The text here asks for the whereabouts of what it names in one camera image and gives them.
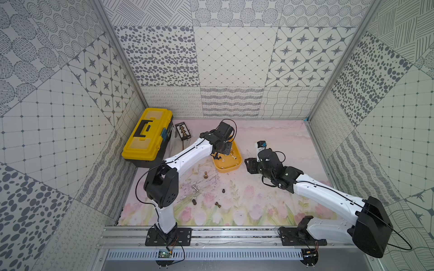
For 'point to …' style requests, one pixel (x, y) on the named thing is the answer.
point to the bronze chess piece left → (205, 176)
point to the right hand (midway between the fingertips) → (250, 161)
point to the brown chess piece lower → (218, 205)
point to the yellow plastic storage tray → (229, 162)
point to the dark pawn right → (223, 191)
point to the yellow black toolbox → (149, 142)
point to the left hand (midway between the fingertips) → (225, 144)
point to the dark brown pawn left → (194, 201)
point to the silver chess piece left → (196, 187)
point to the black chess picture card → (183, 131)
